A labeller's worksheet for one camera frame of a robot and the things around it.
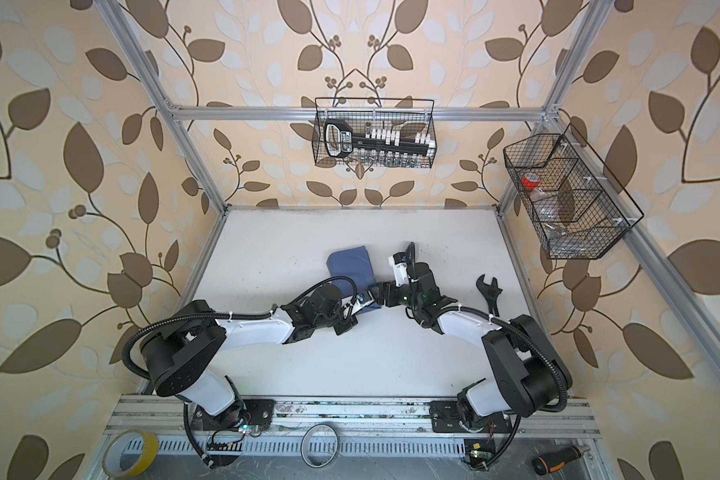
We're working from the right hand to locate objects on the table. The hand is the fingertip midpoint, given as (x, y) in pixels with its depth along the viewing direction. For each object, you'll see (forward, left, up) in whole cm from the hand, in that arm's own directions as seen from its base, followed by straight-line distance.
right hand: (379, 288), depth 88 cm
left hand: (-4, +5, -3) cm, 7 cm away
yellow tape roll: (-39, +54, -6) cm, 67 cm away
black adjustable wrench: (+2, -37, -8) cm, 38 cm away
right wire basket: (+10, -51, +24) cm, 57 cm away
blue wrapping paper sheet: (+11, +8, -2) cm, 13 cm away
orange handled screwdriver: (-42, -38, -7) cm, 57 cm away
